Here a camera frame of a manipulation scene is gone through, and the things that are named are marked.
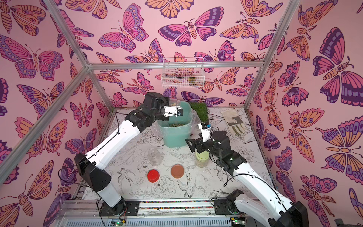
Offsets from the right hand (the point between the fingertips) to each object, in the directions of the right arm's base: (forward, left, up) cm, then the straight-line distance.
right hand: (194, 135), depth 74 cm
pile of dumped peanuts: (+22, +12, -20) cm, 32 cm away
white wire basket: (+44, +5, +10) cm, 46 cm away
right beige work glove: (+29, -32, -23) cm, 49 cm away
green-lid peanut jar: (-8, -5, -12) cm, 15 cm away
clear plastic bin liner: (+11, +2, +1) cm, 11 cm away
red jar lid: (-13, +24, -24) cm, 37 cm away
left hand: (+16, +15, +11) cm, 24 cm away
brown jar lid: (-10, +10, -24) cm, 28 cm away
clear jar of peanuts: (-2, +25, -23) cm, 34 cm away
